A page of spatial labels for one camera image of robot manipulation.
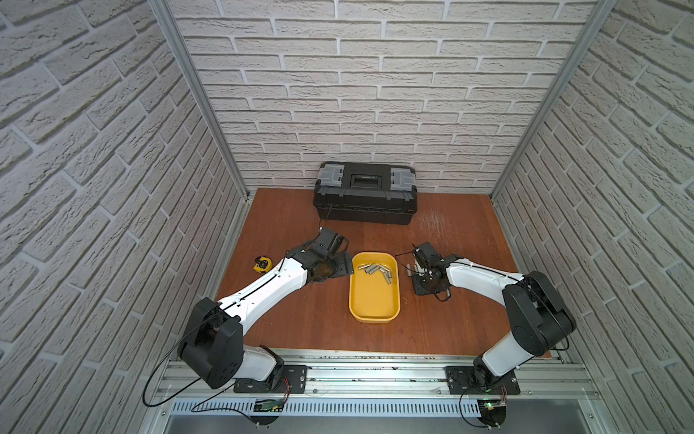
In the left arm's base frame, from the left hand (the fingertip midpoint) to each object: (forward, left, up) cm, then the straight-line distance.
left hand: (346, 263), depth 84 cm
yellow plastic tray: (-3, -10, -11) cm, 15 cm away
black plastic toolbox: (+28, -7, +5) cm, 29 cm away
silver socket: (+3, -23, -10) cm, 25 cm away
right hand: (-3, -28, -12) cm, 30 cm away
